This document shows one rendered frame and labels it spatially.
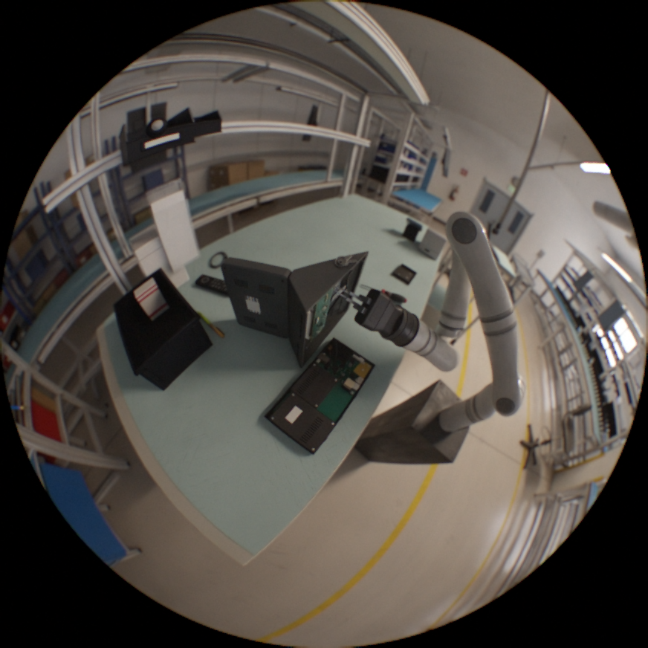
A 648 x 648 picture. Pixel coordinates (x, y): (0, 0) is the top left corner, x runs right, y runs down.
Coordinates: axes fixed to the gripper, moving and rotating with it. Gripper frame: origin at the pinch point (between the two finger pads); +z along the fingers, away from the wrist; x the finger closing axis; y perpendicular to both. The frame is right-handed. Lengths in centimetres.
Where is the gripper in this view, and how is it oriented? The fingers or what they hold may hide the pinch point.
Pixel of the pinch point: (334, 288)
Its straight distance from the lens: 37.4
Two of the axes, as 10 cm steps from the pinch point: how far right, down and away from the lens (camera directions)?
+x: -4.8, 8.6, 1.6
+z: -8.5, -4.1, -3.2
